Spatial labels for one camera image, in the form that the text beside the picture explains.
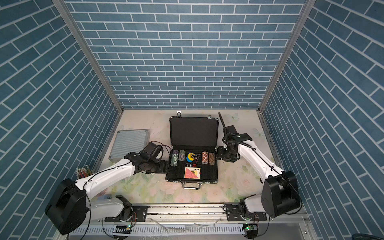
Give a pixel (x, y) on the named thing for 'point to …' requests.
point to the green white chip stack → (174, 158)
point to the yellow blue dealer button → (189, 157)
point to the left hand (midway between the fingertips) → (168, 169)
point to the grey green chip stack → (182, 155)
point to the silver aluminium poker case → (127, 141)
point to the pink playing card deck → (192, 173)
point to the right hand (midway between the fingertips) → (221, 159)
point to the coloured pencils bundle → (83, 172)
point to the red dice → (194, 165)
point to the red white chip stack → (204, 157)
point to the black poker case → (193, 134)
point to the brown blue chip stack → (211, 158)
